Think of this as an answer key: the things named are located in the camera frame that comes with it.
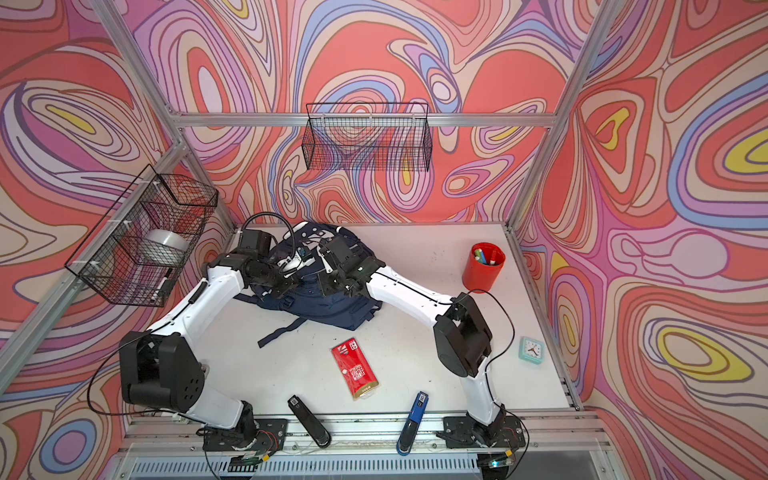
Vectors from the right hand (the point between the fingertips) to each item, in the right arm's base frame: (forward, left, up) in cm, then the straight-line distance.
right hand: (325, 288), depth 85 cm
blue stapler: (-37, -21, -15) cm, 45 cm away
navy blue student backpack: (-3, +2, 0) cm, 4 cm away
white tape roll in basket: (+1, +35, +19) cm, 40 cm away
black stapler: (-34, 0, -13) cm, 37 cm away
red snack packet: (-20, -9, -13) cm, 25 cm away
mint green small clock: (-15, -60, -14) cm, 63 cm away
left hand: (+4, +8, +1) cm, 9 cm away
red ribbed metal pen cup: (+8, -48, -3) cm, 49 cm away
